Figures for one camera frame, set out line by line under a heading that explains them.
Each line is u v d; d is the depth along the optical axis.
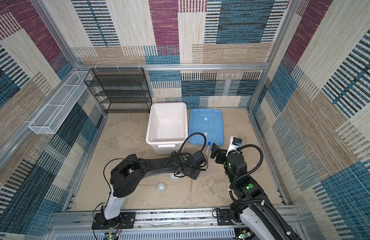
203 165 0.73
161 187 0.83
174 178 0.85
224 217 0.73
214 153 0.68
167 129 1.09
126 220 0.73
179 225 0.73
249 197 0.50
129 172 0.55
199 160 0.70
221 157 0.66
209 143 0.83
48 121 0.70
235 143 0.62
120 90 1.11
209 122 1.12
